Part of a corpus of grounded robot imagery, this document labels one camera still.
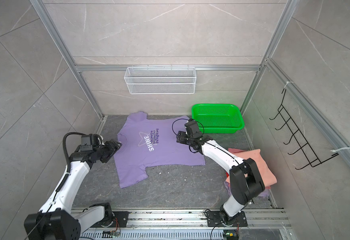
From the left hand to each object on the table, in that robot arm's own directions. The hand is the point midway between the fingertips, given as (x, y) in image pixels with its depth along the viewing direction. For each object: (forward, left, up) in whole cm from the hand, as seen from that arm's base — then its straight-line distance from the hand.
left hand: (117, 144), depth 81 cm
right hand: (+7, -36, -3) cm, 37 cm away
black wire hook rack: (+1, -88, +16) cm, 89 cm away
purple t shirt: (+13, -12, -18) cm, 26 cm away
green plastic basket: (+34, -67, -17) cm, 77 cm away
